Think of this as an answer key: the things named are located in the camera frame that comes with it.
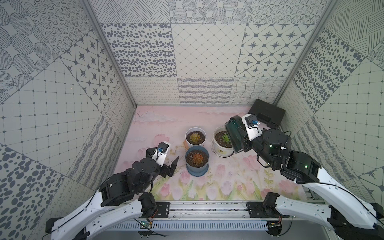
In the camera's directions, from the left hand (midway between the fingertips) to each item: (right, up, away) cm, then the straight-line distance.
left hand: (168, 150), depth 64 cm
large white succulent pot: (+27, -2, +20) cm, 33 cm away
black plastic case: (+67, +17, +46) cm, 83 cm away
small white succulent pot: (+12, +3, +25) cm, 28 cm away
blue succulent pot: (+13, -8, +17) cm, 22 cm away
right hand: (+32, +10, -2) cm, 33 cm away
